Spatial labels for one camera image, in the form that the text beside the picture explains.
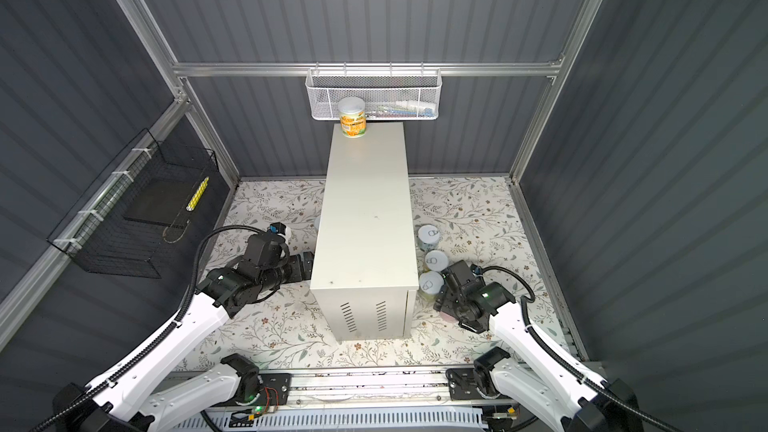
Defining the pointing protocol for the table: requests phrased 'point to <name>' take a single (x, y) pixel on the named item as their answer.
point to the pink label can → (448, 317)
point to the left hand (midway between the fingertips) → (304, 261)
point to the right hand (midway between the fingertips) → (453, 309)
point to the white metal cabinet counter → (364, 273)
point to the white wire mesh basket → (389, 94)
